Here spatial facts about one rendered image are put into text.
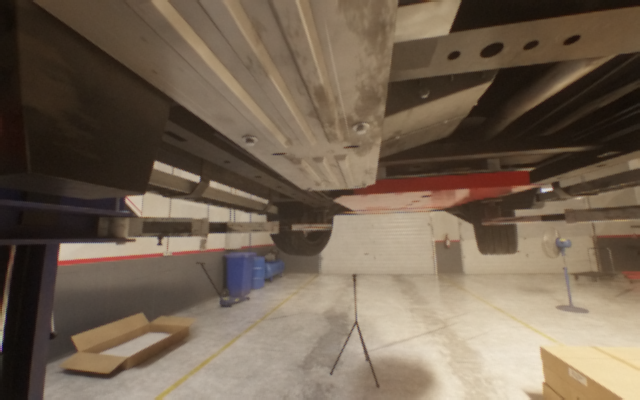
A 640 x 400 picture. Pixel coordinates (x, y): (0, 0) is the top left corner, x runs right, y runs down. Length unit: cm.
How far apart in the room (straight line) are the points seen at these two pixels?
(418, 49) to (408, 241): 931
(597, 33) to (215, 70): 49
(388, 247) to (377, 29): 932
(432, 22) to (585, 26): 26
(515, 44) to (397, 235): 915
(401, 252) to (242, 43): 941
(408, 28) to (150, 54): 24
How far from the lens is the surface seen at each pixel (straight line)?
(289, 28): 22
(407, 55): 32
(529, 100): 88
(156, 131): 32
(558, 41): 51
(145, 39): 27
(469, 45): 45
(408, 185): 90
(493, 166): 100
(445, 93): 65
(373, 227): 943
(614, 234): 1241
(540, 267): 1113
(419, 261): 966
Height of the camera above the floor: 144
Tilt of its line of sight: 9 degrees up
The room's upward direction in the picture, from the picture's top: 1 degrees counter-clockwise
